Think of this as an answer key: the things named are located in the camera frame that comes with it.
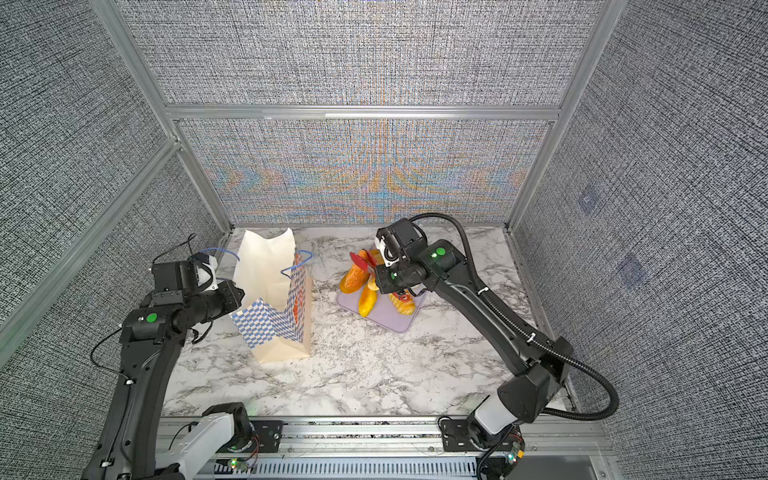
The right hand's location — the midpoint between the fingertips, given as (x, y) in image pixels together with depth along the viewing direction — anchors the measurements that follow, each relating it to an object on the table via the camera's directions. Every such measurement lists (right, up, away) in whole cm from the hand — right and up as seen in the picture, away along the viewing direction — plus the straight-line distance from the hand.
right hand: (383, 277), depth 75 cm
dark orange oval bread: (-1, +5, -9) cm, 10 cm away
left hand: (-34, -3, -2) cm, 34 cm away
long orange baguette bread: (-8, -1, +8) cm, 12 cm away
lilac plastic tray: (0, -13, +21) cm, 24 cm away
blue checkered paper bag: (-25, -9, -4) cm, 27 cm away
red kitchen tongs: (-4, +4, +7) cm, 9 cm away
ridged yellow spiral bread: (+6, -9, +19) cm, 22 cm away
